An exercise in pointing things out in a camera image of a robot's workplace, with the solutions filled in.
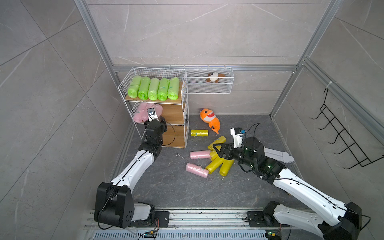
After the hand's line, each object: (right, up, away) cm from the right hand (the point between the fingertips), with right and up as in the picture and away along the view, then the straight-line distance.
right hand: (219, 145), depth 71 cm
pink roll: (-6, -9, +22) cm, 24 cm away
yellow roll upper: (+6, 0, +29) cm, 30 cm away
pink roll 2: (-10, -17, +15) cm, 25 cm away
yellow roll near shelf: (-9, +5, +33) cm, 34 cm away
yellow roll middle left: (0, -15, +19) cm, 24 cm away
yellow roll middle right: (+7, -15, +17) cm, 24 cm away
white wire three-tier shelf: (-24, +18, +16) cm, 34 cm away
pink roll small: (-42, +16, +11) cm, 46 cm away
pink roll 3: (-33, +20, +14) cm, 41 cm away
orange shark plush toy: (-2, +18, +39) cm, 43 cm away
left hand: (-33, +15, +9) cm, 38 cm away
